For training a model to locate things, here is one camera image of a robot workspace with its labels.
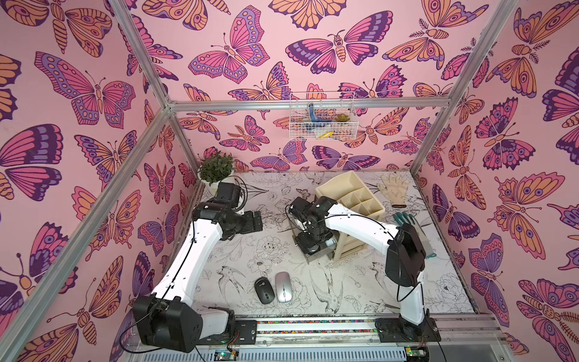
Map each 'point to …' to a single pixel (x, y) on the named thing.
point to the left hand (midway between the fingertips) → (253, 223)
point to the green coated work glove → (405, 219)
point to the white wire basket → (323, 116)
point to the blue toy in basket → (316, 124)
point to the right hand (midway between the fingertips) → (311, 242)
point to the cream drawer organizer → (348, 190)
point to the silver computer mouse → (283, 286)
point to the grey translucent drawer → (327, 248)
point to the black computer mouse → (264, 290)
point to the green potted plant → (215, 166)
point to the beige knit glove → (396, 188)
